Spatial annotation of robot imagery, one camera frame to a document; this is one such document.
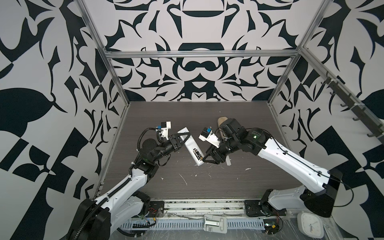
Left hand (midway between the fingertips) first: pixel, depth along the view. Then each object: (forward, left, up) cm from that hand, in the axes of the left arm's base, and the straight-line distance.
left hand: (191, 132), depth 68 cm
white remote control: (-5, -1, -5) cm, 7 cm away
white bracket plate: (-32, -10, -27) cm, 43 cm away
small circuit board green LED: (-34, -36, -30) cm, 58 cm away
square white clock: (-34, -52, -26) cm, 67 cm away
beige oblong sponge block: (+29, -22, -29) cm, 46 cm away
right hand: (-9, -6, -6) cm, 12 cm away
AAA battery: (-8, -2, -6) cm, 10 cm away
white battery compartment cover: (-1, -22, -29) cm, 36 cm away
